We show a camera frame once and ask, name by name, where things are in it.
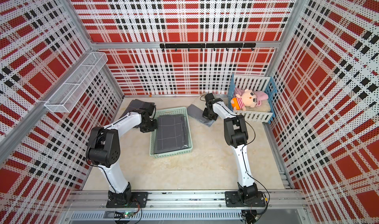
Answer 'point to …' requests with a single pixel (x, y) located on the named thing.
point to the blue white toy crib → (262, 84)
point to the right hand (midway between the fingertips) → (208, 117)
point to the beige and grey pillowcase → (197, 113)
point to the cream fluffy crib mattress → (265, 106)
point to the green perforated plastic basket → (184, 111)
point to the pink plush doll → (247, 98)
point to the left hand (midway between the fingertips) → (154, 128)
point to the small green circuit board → (128, 214)
